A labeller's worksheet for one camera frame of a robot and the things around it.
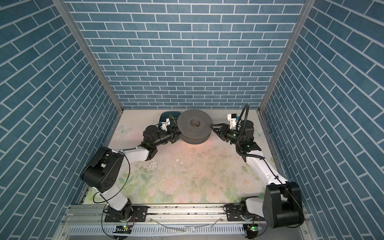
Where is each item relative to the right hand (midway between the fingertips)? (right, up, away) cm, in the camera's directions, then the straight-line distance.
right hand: (210, 126), depth 77 cm
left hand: (-14, -2, +5) cm, 15 cm away
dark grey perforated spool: (-9, 0, +6) cm, 11 cm away
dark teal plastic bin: (-32, +8, +32) cm, 45 cm away
